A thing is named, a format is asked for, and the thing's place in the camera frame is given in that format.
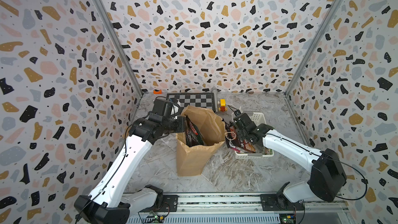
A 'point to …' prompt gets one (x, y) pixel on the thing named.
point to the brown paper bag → (191, 159)
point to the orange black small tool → (156, 92)
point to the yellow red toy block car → (223, 104)
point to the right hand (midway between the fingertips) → (243, 127)
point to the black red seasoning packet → (193, 134)
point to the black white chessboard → (205, 100)
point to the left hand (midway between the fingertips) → (187, 123)
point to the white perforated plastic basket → (258, 118)
